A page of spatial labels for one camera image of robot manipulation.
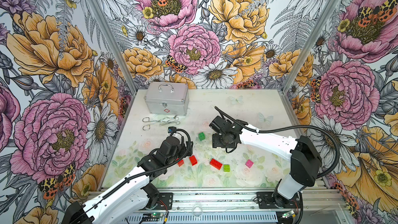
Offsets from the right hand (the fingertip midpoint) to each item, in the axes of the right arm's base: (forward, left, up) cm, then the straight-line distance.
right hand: (220, 147), depth 83 cm
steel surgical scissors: (+24, +29, -8) cm, 38 cm away
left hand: (0, +19, +2) cm, 19 cm away
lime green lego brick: (-8, -3, -8) cm, 12 cm away
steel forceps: (+20, +45, -9) cm, 50 cm away
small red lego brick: (-5, +21, -6) cm, 22 cm away
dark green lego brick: (+10, +10, -6) cm, 15 cm away
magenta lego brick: (-6, -16, -9) cm, 19 cm away
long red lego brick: (-6, +2, -8) cm, 10 cm away
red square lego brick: (-4, +14, -7) cm, 16 cm away
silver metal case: (+31, +28, +5) cm, 42 cm away
